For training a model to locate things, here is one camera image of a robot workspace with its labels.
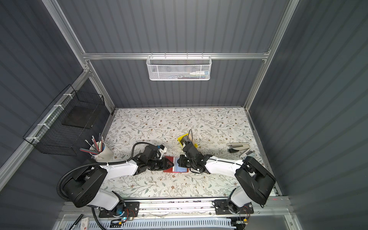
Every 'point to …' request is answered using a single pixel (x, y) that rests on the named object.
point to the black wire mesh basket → (61, 128)
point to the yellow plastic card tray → (186, 138)
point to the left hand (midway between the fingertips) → (174, 168)
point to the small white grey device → (250, 153)
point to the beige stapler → (234, 147)
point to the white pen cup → (103, 153)
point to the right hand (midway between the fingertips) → (178, 161)
